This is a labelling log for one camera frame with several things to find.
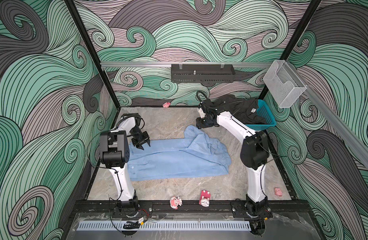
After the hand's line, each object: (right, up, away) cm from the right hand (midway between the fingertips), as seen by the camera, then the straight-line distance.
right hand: (200, 124), depth 95 cm
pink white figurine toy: (-16, -38, -22) cm, 47 cm away
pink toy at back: (-24, +15, +24) cm, 37 cm away
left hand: (-34, -13, -2) cm, 36 cm away
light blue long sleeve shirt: (-3, -20, -2) cm, 20 cm away
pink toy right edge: (+39, -36, -17) cm, 56 cm away
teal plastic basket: (+50, +8, +13) cm, 52 cm away
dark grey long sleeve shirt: (+37, +10, +19) cm, 43 cm away
